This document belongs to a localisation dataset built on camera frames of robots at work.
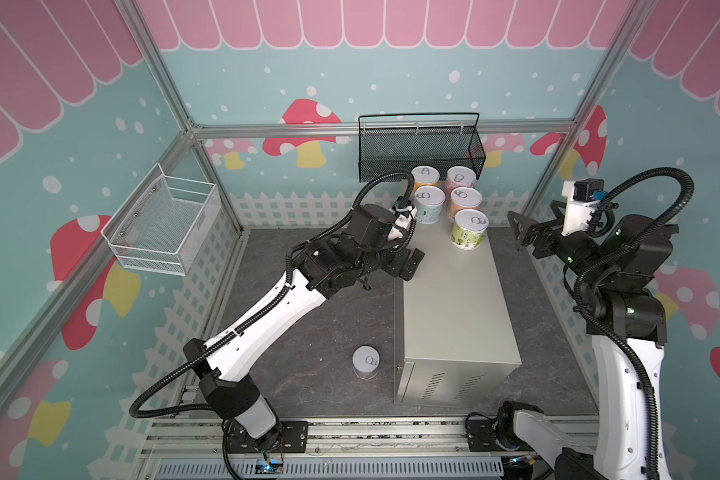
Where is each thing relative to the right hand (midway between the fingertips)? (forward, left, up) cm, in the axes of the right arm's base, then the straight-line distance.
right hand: (532, 208), depth 58 cm
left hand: (-1, +25, -11) cm, 27 cm away
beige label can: (-15, +33, -42) cm, 55 cm away
